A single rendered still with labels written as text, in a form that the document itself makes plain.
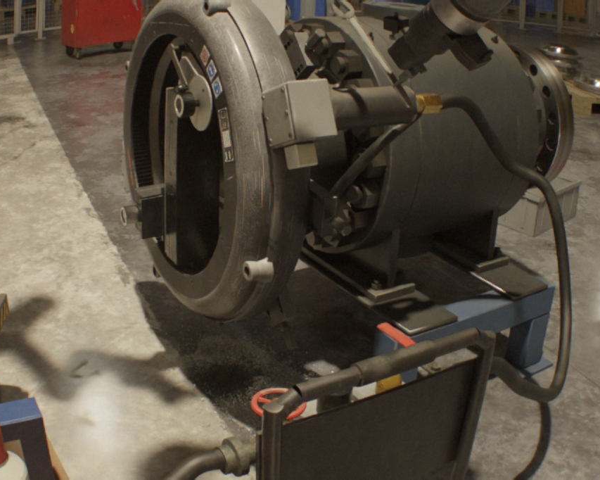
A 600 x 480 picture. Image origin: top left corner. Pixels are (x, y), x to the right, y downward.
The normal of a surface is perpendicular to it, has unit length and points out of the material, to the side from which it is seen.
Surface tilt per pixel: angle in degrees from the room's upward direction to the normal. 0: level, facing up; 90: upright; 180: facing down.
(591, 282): 0
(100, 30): 90
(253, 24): 37
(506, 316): 90
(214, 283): 90
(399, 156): 85
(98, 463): 0
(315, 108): 68
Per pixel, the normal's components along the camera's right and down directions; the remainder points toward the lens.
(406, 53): -0.56, 0.27
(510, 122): 0.51, 0.11
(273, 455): 0.28, 0.38
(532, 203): -0.73, 0.24
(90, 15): 0.58, 0.34
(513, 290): 0.04, -0.92
